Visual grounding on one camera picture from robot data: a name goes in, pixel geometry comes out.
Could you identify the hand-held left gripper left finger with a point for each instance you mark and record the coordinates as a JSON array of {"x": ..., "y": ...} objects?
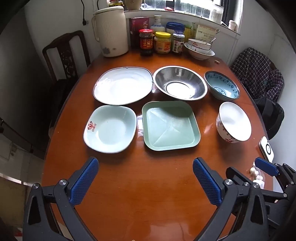
[{"x": 85, "y": 180}]

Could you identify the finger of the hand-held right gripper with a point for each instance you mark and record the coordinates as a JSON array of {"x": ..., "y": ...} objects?
[
  {"x": 267, "y": 166},
  {"x": 235, "y": 175}
]

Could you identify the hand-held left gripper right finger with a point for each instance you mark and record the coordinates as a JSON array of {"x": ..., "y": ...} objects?
[{"x": 205, "y": 183}]

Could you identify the white floral bowl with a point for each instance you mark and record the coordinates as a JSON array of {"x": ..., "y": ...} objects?
[{"x": 234, "y": 120}]

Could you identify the pale blue dish red logo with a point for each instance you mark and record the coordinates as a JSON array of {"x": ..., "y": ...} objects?
[{"x": 111, "y": 129}]

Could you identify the green square plate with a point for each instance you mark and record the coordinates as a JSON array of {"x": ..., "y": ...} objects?
[{"x": 168, "y": 125}]

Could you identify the blue patterned ceramic bowl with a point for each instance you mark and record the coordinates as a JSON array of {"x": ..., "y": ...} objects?
[{"x": 222, "y": 85}]

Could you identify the large white enamel plate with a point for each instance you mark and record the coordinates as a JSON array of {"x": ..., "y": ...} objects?
[{"x": 122, "y": 85}]

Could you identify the stainless steel bowl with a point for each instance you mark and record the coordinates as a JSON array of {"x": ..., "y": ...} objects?
[{"x": 180, "y": 81}]

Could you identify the small clear plastic bag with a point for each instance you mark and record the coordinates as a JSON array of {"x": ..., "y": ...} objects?
[{"x": 253, "y": 171}]

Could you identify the white round-button device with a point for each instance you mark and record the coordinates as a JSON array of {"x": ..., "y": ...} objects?
[{"x": 266, "y": 148}]

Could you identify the black backpack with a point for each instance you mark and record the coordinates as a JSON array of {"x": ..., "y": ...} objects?
[{"x": 270, "y": 115}]

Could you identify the plaid shirt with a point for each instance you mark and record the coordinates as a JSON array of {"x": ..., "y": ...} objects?
[{"x": 254, "y": 69}]

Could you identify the wide white bowl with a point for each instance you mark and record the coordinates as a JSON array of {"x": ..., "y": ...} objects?
[{"x": 200, "y": 55}]

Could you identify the dark carved wooden chair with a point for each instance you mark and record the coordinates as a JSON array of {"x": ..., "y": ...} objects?
[{"x": 67, "y": 55}]

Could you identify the white bowl red pattern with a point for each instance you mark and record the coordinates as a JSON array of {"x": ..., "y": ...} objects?
[{"x": 198, "y": 49}]

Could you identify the metal spoon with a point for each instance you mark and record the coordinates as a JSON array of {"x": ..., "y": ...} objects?
[{"x": 213, "y": 40}]

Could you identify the small white bowl blue rim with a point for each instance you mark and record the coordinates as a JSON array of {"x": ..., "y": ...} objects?
[{"x": 198, "y": 42}]

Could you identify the brown sauce jar white label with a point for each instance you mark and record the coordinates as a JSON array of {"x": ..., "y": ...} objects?
[{"x": 178, "y": 46}]

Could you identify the yellow lid jar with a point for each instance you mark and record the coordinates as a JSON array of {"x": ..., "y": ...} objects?
[{"x": 162, "y": 45}]

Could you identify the small white jar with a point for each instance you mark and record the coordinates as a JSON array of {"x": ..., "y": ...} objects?
[{"x": 232, "y": 25}]

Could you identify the beige cardboard box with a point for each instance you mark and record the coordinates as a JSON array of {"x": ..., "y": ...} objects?
[{"x": 205, "y": 32}]

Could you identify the red lid sauce jar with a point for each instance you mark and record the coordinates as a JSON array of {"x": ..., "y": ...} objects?
[{"x": 146, "y": 44}]

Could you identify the yellow green jar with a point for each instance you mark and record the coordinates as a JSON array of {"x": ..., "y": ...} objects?
[{"x": 188, "y": 32}]

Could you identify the blue lid white tub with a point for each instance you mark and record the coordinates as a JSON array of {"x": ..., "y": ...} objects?
[{"x": 174, "y": 27}]

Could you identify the red box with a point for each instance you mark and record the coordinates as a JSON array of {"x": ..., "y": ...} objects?
[{"x": 136, "y": 30}]

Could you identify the white blue porcelain bottle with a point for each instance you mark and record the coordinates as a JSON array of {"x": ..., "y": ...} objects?
[{"x": 158, "y": 23}]

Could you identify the row of clear glass jars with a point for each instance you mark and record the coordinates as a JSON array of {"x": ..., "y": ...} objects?
[{"x": 196, "y": 10}]

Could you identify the small red object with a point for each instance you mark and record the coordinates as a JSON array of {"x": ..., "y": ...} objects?
[{"x": 168, "y": 9}]

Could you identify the yellow red can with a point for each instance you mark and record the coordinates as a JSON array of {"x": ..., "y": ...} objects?
[{"x": 115, "y": 2}]

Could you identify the beige ceramic jar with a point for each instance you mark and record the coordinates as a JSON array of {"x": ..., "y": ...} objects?
[{"x": 133, "y": 4}]

